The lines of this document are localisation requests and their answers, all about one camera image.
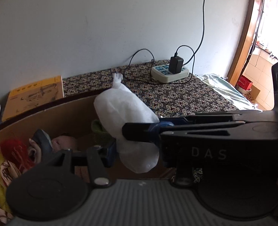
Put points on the brown cardboard box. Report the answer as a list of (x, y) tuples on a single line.
[(74, 116)]

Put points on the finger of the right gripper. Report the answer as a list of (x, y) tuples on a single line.
[(203, 118), (146, 132)]

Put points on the white power strip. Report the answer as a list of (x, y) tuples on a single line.
[(162, 74)]

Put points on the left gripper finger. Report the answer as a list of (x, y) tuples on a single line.
[(97, 172)]

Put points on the wooden door frame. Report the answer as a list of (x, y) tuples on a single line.
[(246, 41)]

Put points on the red box on floor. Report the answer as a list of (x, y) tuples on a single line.
[(244, 83)]

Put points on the black power adapter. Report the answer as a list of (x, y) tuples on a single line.
[(175, 64)]

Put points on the white foam bundle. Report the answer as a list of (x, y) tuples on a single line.
[(117, 106)]

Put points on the green plush toy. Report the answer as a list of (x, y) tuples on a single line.
[(101, 129)]

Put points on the red haired doll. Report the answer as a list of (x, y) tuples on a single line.
[(26, 155)]

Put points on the green striped bedsheet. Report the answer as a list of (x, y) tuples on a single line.
[(229, 92)]

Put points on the floral patterned bed cover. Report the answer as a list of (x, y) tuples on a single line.
[(170, 100)]

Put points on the yellow book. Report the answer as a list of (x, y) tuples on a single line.
[(32, 95)]

